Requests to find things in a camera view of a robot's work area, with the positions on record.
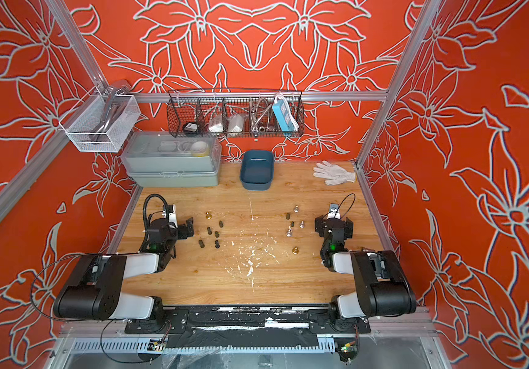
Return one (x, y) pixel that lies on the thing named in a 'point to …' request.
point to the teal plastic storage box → (257, 169)
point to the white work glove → (337, 174)
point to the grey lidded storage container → (173, 159)
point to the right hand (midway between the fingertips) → (331, 215)
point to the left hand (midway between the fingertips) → (180, 217)
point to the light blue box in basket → (287, 120)
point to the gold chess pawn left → (208, 216)
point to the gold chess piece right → (295, 250)
